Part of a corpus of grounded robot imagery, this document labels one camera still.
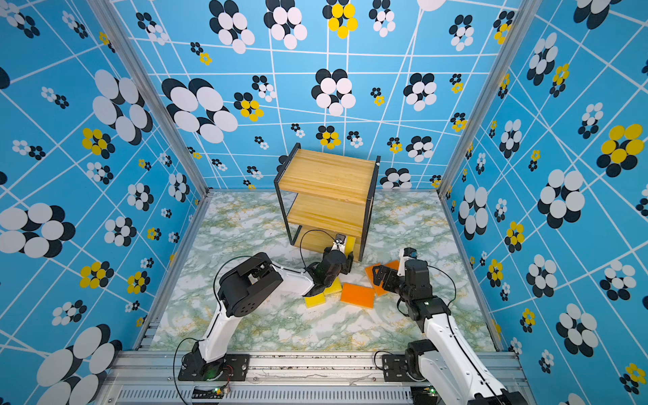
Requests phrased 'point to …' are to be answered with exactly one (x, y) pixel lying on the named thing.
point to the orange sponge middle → (380, 289)
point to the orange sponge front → (358, 294)
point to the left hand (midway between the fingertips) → (348, 250)
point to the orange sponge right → (395, 265)
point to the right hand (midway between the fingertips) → (386, 271)
